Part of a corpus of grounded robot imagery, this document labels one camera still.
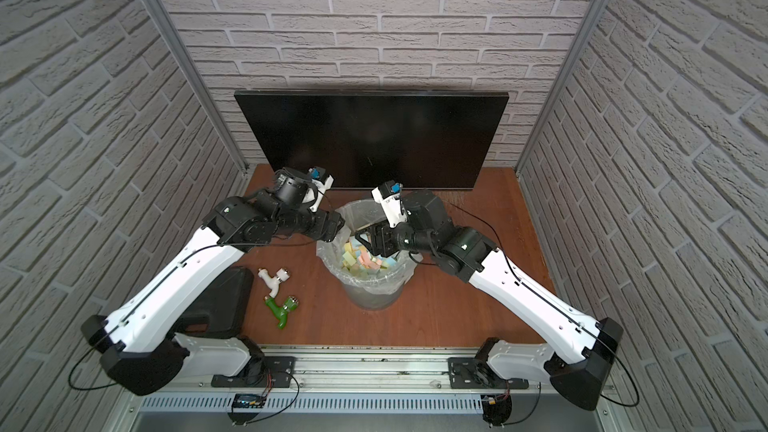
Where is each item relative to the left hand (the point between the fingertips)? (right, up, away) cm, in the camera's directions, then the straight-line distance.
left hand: (325, 207), depth 71 cm
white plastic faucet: (-20, -23, +17) cm, 35 cm away
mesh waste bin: (+11, -27, +11) cm, 31 cm away
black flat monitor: (+8, +22, +31) cm, 39 cm away
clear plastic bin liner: (+6, -3, +8) cm, 10 cm away
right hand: (+11, -5, -5) cm, 13 cm away
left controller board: (-19, -48, +1) cm, 52 cm away
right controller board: (+42, -49, 0) cm, 64 cm away
